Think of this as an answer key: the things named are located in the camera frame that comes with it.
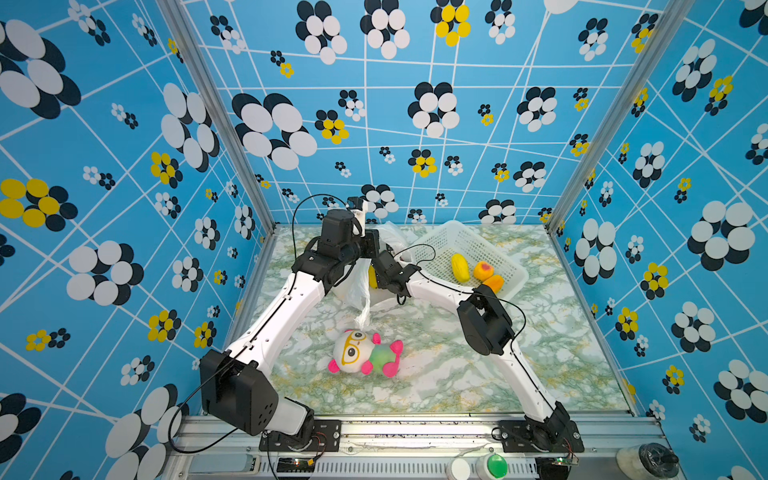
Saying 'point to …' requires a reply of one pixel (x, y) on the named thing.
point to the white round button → (460, 468)
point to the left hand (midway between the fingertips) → (381, 233)
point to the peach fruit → (483, 270)
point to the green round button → (497, 466)
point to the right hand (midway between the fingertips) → (395, 272)
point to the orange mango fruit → (496, 282)
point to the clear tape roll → (648, 461)
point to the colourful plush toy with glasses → (357, 351)
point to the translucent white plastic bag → (357, 289)
